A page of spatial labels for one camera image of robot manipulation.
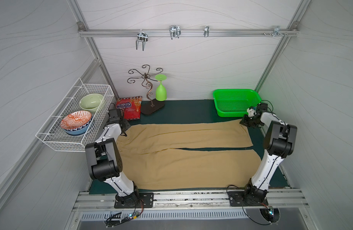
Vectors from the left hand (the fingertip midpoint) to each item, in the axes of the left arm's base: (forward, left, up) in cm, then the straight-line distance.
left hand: (124, 125), depth 94 cm
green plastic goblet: (+18, -24, +15) cm, 34 cm away
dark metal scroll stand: (+24, -12, -7) cm, 28 cm away
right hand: (+9, -83, -5) cm, 83 cm away
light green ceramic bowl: (-3, +9, +25) cm, 27 cm away
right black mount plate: (-40, -68, -8) cm, 79 cm away
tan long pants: (-17, -23, -8) cm, 30 cm away
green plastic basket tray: (+31, -83, -9) cm, 89 cm away
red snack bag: (+22, +2, -5) cm, 22 cm away
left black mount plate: (-41, -21, -9) cm, 47 cm away
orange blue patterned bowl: (-17, +9, +25) cm, 32 cm away
